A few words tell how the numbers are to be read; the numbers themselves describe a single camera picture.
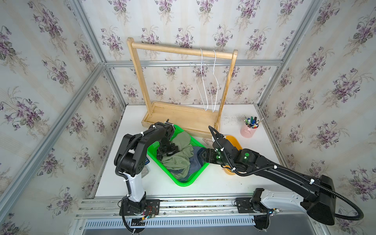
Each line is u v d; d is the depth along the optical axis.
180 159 0.77
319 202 0.38
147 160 0.88
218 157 0.63
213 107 1.12
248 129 0.93
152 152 0.83
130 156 0.49
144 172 0.82
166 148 0.78
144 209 0.72
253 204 0.65
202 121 1.08
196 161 0.82
